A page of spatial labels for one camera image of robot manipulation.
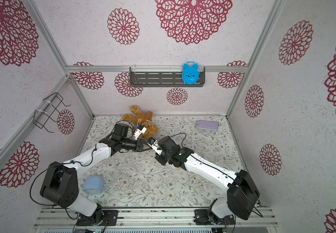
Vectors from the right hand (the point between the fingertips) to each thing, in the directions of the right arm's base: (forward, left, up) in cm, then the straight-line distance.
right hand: (157, 150), depth 80 cm
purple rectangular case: (+32, -39, -15) cm, 52 cm away
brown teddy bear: (+32, +17, -8) cm, 37 cm away
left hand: (0, +3, +1) cm, 3 cm away
